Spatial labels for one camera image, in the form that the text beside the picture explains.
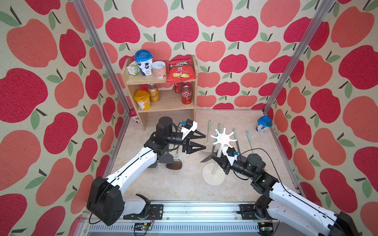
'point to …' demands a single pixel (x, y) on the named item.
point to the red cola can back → (178, 87)
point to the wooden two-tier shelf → (170, 102)
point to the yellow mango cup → (142, 98)
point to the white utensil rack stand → (213, 174)
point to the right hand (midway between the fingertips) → (214, 157)
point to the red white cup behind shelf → (132, 114)
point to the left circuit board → (142, 226)
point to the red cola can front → (186, 95)
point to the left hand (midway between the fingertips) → (204, 146)
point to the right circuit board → (266, 227)
